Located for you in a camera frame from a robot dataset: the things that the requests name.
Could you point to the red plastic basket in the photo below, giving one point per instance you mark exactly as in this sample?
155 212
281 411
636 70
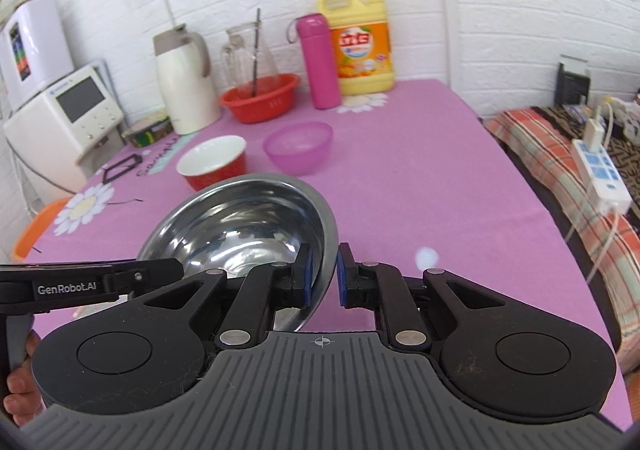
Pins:
265 105

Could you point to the person's left hand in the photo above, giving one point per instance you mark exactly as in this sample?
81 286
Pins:
20 385

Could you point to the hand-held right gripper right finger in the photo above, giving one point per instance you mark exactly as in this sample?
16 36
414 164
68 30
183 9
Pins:
342 275

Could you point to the plaid blanket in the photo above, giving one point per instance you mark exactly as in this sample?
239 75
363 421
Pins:
540 140

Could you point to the yellow detergent bottle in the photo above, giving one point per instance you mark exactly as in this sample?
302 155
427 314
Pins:
355 5

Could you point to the orange stool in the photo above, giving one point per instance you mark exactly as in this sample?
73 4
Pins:
35 235

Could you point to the white appliance with screen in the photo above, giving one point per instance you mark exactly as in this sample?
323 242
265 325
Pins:
45 130

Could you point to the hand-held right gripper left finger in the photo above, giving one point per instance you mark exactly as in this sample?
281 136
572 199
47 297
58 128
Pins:
306 275

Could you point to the leopard print cloth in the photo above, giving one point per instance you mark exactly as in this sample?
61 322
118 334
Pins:
625 150

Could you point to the clear glass pitcher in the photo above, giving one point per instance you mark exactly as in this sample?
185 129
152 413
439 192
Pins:
240 60

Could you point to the black plastic frame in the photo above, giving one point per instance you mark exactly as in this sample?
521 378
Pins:
109 176

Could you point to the white power strip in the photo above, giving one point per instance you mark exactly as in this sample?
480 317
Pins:
602 180

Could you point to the black box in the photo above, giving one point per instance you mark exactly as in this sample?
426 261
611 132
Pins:
572 85

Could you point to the white charger plug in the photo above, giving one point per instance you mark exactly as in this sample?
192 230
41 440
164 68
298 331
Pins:
595 130

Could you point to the purple plastic bowl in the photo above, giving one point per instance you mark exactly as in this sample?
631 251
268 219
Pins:
300 150

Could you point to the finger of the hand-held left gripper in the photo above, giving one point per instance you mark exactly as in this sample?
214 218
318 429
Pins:
160 270

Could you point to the tall white water purifier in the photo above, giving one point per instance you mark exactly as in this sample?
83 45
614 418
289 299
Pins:
40 40

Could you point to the pink insulated bottle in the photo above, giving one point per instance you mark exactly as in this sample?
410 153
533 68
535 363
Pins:
320 65

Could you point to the stainless steel bowl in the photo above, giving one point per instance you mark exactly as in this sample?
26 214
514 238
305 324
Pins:
240 220

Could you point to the red bowl with white inside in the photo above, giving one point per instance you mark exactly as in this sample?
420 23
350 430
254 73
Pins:
210 160

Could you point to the green patterned tin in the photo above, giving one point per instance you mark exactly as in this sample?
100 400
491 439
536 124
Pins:
150 135

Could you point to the cream thermos jug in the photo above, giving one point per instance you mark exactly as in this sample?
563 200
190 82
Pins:
187 95

